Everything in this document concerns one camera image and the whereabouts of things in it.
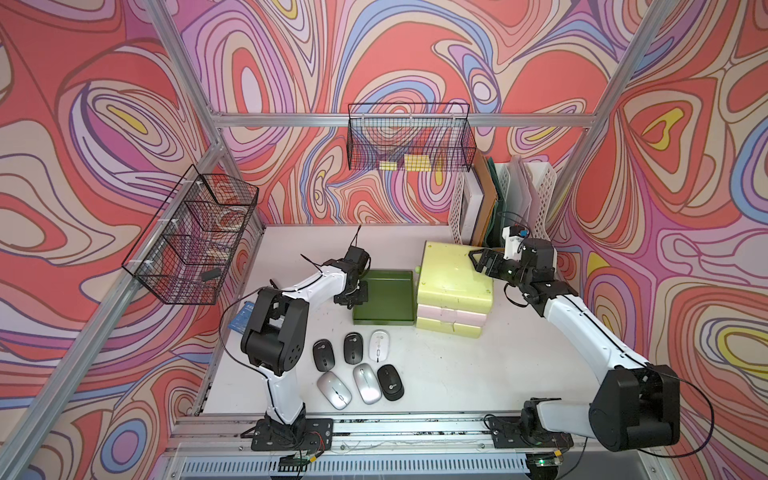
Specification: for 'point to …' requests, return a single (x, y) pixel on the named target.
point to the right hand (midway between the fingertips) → (479, 265)
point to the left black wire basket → (193, 239)
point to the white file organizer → (529, 190)
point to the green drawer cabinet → (452, 296)
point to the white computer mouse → (379, 345)
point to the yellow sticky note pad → (417, 162)
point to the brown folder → (487, 183)
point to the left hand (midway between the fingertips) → (360, 299)
